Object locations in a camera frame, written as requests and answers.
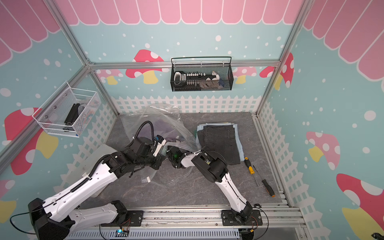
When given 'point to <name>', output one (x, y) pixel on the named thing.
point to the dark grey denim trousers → (220, 141)
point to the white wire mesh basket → (68, 111)
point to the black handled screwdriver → (269, 189)
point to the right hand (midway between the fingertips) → (162, 144)
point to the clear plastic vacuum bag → (137, 123)
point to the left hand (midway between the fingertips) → (163, 160)
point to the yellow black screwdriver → (248, 164)
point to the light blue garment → (237, 136)
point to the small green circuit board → (120, 233)
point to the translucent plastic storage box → (86, 167)
